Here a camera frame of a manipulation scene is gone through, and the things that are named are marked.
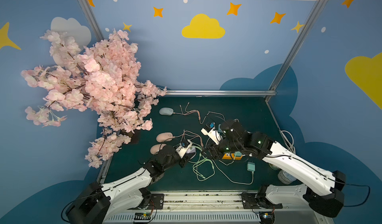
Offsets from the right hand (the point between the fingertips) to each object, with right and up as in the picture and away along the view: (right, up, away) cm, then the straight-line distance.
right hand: (206, 148), depth 67 cm
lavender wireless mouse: (-8, -3, +7) cm, 11 cm away
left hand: (-7, -3, +13) cm, 15 cm away
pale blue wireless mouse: (-27, +17, +44) cm, 54 cm away
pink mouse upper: (-27, 0, +30) cm, 40 cm away
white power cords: (+60, -8, +31) cm, 68 cm away
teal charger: (+27, -15, +17) cm, 35 cm away
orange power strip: (+9, -1, -9) cm, 12 cm away
